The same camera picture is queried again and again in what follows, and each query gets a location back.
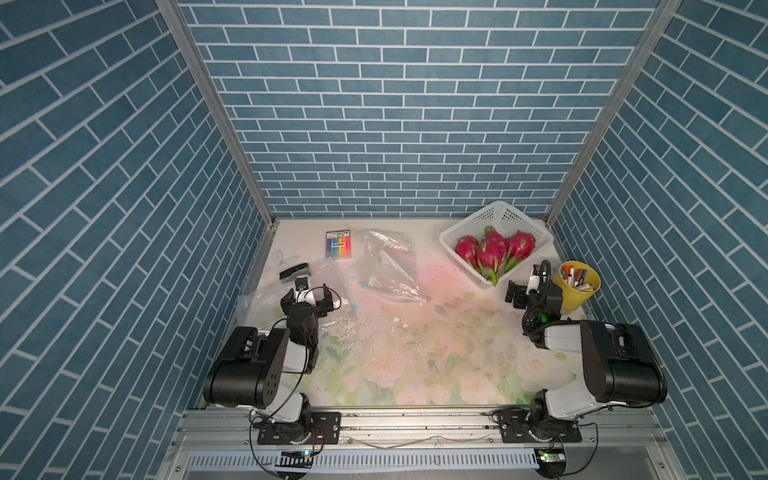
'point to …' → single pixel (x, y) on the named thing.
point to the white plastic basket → (506, 218)
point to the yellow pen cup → (576, 283)
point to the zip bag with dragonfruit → (384, 264)
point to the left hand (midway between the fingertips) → (315, 286)
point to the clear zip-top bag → (260, 305)
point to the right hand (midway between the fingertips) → (529, 283)
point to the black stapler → (291, 274)
